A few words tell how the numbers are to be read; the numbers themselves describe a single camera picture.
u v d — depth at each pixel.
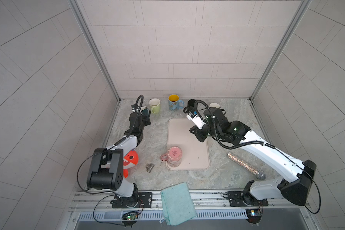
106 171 0.43
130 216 0.64
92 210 0.68
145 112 0.99
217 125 0.52
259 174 0.76
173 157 0.74
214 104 1.01
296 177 0.39
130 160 0.77
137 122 0.68
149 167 0.80
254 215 0.68
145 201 0.71
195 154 0.86
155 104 1.02
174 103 1.02
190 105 1.06
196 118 0.61
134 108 0.74
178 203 0.69
